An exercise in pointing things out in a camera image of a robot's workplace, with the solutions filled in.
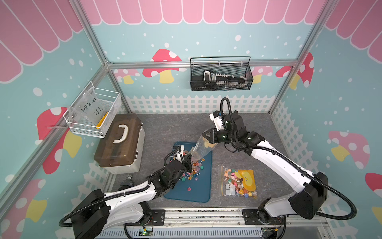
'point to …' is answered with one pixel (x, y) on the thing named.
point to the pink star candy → (189, 189)
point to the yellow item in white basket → (100, 122)
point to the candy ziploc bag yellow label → (238, 182)
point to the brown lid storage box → (122, 150)
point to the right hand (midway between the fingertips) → (202, 134)
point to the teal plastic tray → (200, 190)
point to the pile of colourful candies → (196, 166)
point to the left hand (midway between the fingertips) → (191, 157)
